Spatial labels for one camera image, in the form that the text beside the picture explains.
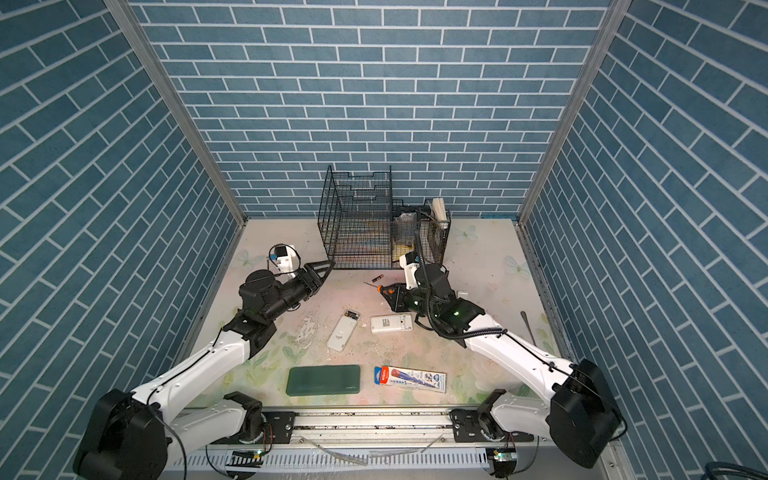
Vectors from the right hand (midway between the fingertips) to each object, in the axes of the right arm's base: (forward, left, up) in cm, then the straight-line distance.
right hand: (379, 288), depth 77 cm
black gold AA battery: (+16, +4, -19) cm, 25 cm away
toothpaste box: (-16, -10, -19) cm, 27 cm away
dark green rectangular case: (-18, +14, -19) cm, 30 cm away
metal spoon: (+7, -45, -21) cm, 50 cm away
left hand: (+2, +12, +5) cm, 13 cm away
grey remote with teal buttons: (-4, +12, -20) cm, 23 cm away
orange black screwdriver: (+1, 0, -1) cm, 1 cm away
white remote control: (0, -6, -19) cm, 20 cm away
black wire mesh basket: (+40, +13, -20) cm, 47 cm away
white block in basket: (+31, -16, 0) cm, 34 cm away
